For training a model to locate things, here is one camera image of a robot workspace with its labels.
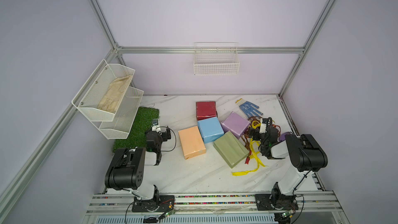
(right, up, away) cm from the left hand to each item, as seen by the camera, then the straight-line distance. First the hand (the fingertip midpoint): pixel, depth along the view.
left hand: (160, 128), depth 95 cm
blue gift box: (+32, 0, +1) cm, 32 cm away
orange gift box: (+21, -7, -4) cm, 22 cm away
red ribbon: (+54, -14, -5) cm, 56 cm away
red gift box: (+29, +12, +10) cm, 33 cm away
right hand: (+63, -1, +6) cm, 63 cm away
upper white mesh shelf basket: (-27, +18, -16) cm, 36 cm away
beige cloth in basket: (-19, +17, -18) cm, 31 cm away
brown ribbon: (+59, +4, +9) cm, 60 cm away
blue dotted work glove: (+61, +12, +17) cm, 64 cm away
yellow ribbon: (+57, -15, -6) cm, 59 cm away
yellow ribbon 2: (+74, +4, +7) cm, 75 cm away
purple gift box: (+48, +3, +1) cm, 48 cm away
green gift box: (+43, -10, -8) cm, 45 cm away
